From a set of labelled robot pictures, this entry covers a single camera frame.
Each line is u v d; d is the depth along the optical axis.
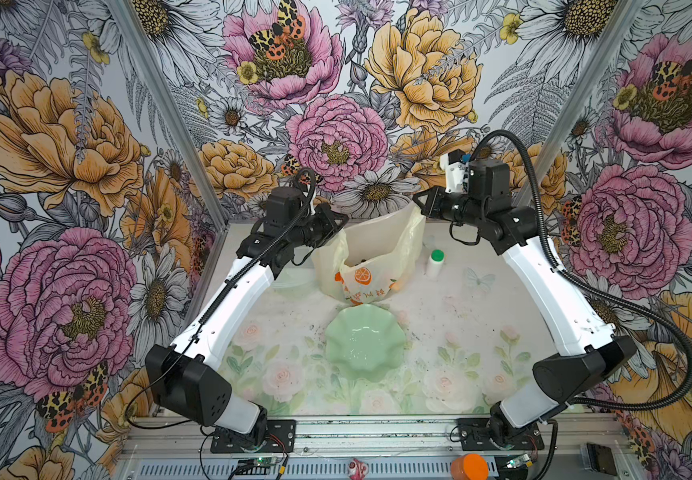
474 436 0.73
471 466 0.62
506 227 0.48
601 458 0.70
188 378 0.40
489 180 0.50
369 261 0.79
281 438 0.74
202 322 0.44
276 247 0.50
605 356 0.41
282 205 0.54
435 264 1.00
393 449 0.73
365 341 0.91
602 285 0.82
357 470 0.66
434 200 0.61
